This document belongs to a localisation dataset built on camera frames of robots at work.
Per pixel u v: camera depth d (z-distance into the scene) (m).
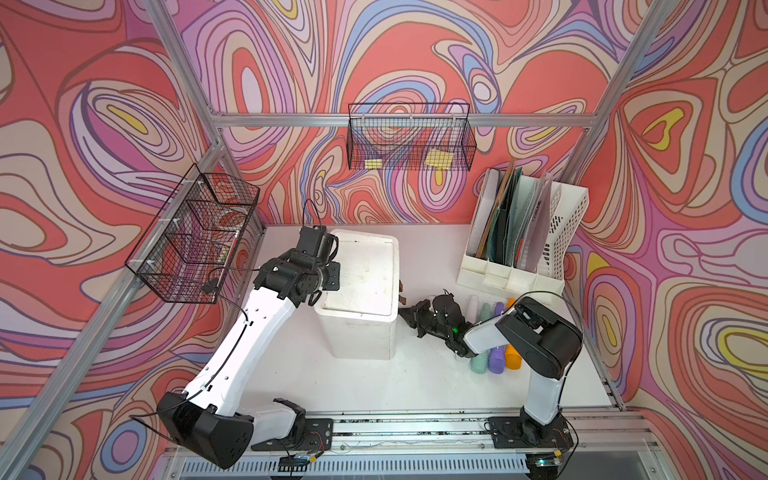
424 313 0.83
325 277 0.58
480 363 0.83
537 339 0.51
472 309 0.93
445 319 0.73
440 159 0.91
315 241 0.53
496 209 0.83
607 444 0.76
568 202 0.98
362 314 0.67
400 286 0.76
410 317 0.84
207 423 0.37
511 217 0.84
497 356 0.81
